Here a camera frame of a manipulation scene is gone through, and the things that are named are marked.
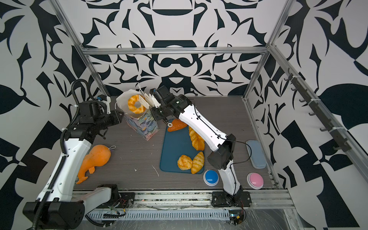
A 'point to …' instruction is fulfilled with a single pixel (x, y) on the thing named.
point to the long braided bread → (198, 142)
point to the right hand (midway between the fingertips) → (153, 112)
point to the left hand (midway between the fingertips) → (120, 111)
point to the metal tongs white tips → (147, 100)
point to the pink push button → (255, 180)
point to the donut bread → (131, 102)
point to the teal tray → (175, 144)
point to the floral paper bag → (142, 123)
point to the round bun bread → (184, 162)
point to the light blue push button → (256, 153)
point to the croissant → (198, 163)
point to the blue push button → (211, 178)
